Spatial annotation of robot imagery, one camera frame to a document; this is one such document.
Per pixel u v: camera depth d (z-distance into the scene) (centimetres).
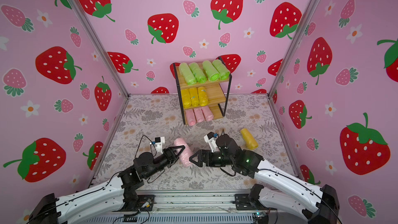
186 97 91
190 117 101
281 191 46
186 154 70
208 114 104
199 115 104
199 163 59
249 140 93
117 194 54
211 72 82
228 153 53
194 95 93
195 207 73
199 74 79
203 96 92
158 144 70
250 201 66
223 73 79
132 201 65
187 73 80
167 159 65
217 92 101
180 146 71
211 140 66
